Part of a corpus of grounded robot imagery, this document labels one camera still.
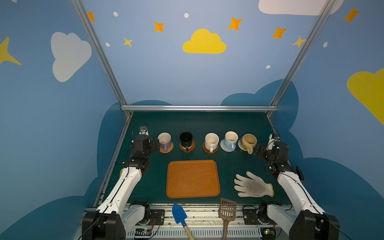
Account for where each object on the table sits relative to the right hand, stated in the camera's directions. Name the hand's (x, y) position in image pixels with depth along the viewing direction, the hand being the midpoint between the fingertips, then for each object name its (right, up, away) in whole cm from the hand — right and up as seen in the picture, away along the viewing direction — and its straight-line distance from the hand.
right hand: (266, 145), depth 85 cm
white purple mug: (-62, +1, +16) cm, 64 cm away
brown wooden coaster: (-33, -5, +9) cm, 34 cm away
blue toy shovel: (-50, -35, -10) cm, 62 cm away
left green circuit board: (-68, -42, -12) cm, 81 cm away
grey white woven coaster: (-20, -4, +15) cm, 25 cm away
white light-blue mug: (-18, +3, +12) cm, 22 cm away
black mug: (-47, +2, +9) cm, 48 cm away
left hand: (-69, +3, -2) cm, 69 cm away
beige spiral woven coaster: (-11, -2, +16) cm, 19 cm away
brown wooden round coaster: (-45, -5, +14) cm, 47 cm away
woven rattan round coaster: (-63, -4, +8) cm, 63 cm away
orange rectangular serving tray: (-43, -20, +2) cm, 48 cm away
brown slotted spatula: (-25, -33, -10) cm, 43 cm away
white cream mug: (-30, +1, +14) cm, 33 cm away
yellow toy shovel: (-69, -6, -31) cm, 76 cm away
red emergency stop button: (+10, -12, -13) cm, 20 cm away
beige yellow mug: (-4, 0, +15) cm, 16 cm away
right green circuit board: (-5, -43, -12) cm, 45 cm away
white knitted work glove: (-8, -24, -1) cm, 25 cm away
